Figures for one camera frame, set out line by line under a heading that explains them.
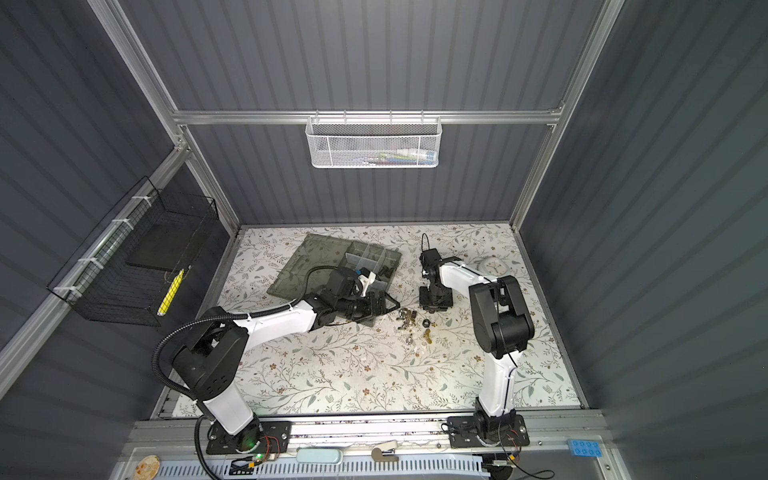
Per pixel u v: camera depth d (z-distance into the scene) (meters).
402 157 0.92
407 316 0.94
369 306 0.77
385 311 0.76
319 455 0.71
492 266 1.05
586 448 0.71
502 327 0.52
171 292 0.69
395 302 0.82
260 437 0.71
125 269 0.72
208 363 0.48
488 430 0.65
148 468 0.69
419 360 0.87
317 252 1.13
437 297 0.84
